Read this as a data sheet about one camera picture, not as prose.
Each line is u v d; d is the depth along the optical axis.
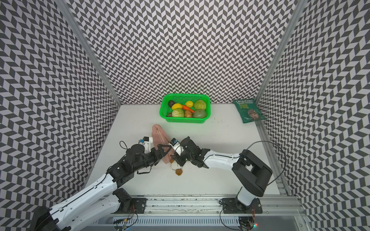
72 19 0.75
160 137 0.88
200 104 1.09
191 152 0.66
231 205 0.73
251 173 0.44
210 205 0.75
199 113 1.03
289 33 0.76
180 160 0.75
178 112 1.04
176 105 1.11
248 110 1.11
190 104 1.15
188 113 1.05
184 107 1.15
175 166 0.83
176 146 0.73
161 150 0.67
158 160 0.65
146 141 0.71
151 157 0.67
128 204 0.66
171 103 1.15
